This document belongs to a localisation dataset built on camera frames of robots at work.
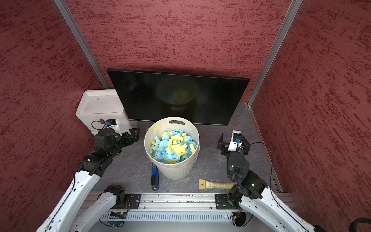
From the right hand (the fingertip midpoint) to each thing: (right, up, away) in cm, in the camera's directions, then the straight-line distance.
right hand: (230, 138), depth 70 cm
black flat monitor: (-7, +25, +46) cm, 53 cm away
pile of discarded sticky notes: (-30, -4, -1) cm, 30 cm away
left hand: (-52, +1, +5) cm, 52 cm away
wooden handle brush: (-13, -28, +9) cm, 32 cm away
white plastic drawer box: (-74, +16, +16) cm, 78 cm away
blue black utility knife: (-40, -24, +9) cm, 48 cm away
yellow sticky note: (-39, +4, +3) cm, 39 cm away
